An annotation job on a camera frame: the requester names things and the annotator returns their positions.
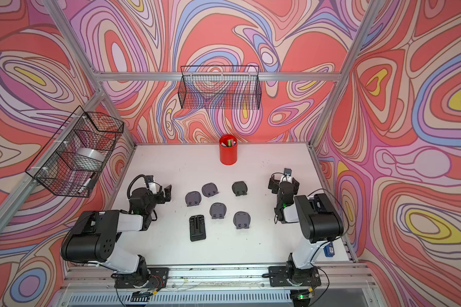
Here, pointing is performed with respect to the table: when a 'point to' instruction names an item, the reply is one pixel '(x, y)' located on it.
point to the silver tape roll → (88, 158)
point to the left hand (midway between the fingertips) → (162, 186)
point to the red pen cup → (228, 155)
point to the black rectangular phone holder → (197, 229)
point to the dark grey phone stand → (239, 188)
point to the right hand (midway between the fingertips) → (283, 180)
